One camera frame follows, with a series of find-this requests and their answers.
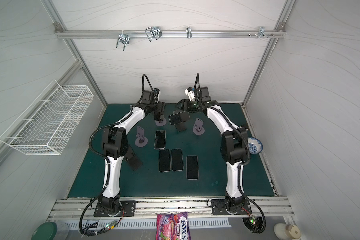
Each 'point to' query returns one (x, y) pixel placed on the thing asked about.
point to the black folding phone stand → (131, 159)
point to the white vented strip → (141, 224)
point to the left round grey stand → (141, 141)
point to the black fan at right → (254, 223)
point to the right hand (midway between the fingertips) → (180, 103)
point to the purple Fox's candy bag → (173, 226)
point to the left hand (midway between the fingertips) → (163, 102)
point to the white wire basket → (47, 125)
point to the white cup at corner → (287, 231)
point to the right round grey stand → (198, 129)
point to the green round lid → (46, 231)
